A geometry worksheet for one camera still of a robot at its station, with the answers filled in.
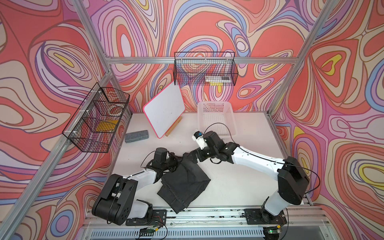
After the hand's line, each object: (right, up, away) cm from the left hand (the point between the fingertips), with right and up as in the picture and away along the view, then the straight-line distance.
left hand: (185, 157), depth 88 cm
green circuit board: (-18, -33, -16) cm, 41 cm away
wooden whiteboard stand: (-9, +19, +19) cm, 28 cm away
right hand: (+6, +2, -6) cm, 8 cm away
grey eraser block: (-35, +12, +14) cm, 39 cm away
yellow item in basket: (-37, +19, -16) cm, 45 cm away
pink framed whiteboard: (-12, +28, -4) cm, 30 cm away
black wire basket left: (-45, +18, -14) cm, 50 cm away
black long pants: (-2, -13, -8) cm, 16 cm away
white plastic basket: (+24, +27, +31) cm, 48 cm away
